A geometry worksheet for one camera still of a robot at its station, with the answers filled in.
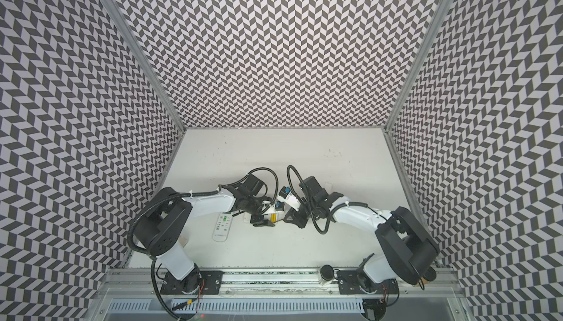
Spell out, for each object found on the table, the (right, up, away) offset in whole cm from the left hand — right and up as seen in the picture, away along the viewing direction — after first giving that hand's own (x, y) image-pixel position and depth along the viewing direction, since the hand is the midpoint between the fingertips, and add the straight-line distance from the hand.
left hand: (272, 215), depth 89 cm
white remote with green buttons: (-19, -3, -5) cm, 20 cm away
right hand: (+7, -1, -7) cm, 10 cm away
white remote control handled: (+1, +2, -9) cm, 9 cm away
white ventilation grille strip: (-8, -23, -20) cm, 31 cm away
